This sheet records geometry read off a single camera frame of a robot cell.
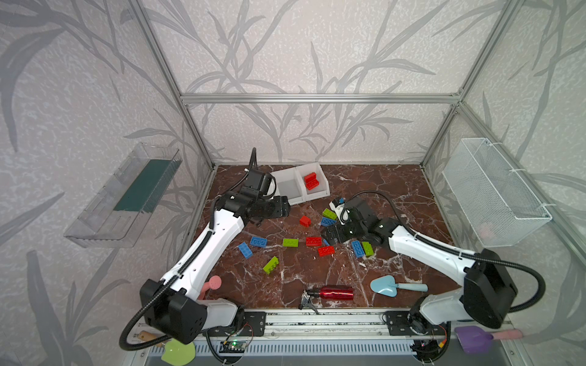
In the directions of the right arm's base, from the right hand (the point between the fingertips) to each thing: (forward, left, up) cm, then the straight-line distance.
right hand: (330, 221), depth 84 cm
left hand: (+2, +16, +10) cm, 19 cm away
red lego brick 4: (-2, +6, -13) cm, 15 cm away
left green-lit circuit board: (-37, +32, -14) cm, 51 cm away
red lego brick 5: (-6, +1, -12) cm, 14 cm away
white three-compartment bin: (+29, +17, -12) cm, 35 cm away
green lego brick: (-3, +17, -12) cm, 21 cm away
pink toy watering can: (-21, +39, -1) cm, 44 cm away
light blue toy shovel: (-19, -20, -12) cm, 30 cm away
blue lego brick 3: (-10, +2, +3) cm, 11 cm away
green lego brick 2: (-6, -16, -12) cm, 20 cm away
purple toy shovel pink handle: (-35, -43, -11) cm, 57 cm away
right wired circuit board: (-38, -29, -13) cm, 50 cm away
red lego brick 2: (+25, +7, -12) cm, 29 cm away
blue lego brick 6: (-6, +33, -11) cm, 36 cm away
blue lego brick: (0, -3, +13) cm, 13 cm away
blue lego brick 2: (+6, +1, -11) cm, 13 cm away
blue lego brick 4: (-6, -11, -11) cm, 17 cm away
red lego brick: (+30, +7, -12) cm, 33 cm away
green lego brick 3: (-12, +22, -11) cm, 28 cm away
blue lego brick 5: (-3, +29, -12) cm, 31 cm away
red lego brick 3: (+6, +10, -11) cm, 16 cm away
